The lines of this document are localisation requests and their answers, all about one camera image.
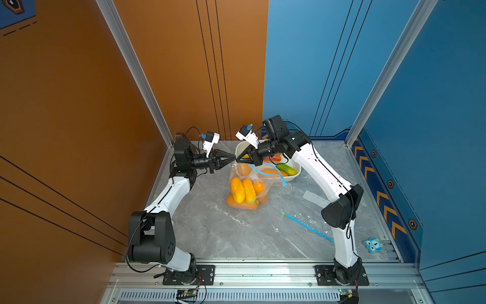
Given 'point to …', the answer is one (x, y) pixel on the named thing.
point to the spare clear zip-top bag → (306, 207)
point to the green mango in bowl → (286, 170)
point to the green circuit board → (193, 292)
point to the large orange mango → (231, 202)
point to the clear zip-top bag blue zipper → (249, 185)
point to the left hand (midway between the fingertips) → (234, 158)
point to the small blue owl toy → (374, 244)
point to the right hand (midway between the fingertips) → (240, 158)
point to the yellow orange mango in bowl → (243, 169)
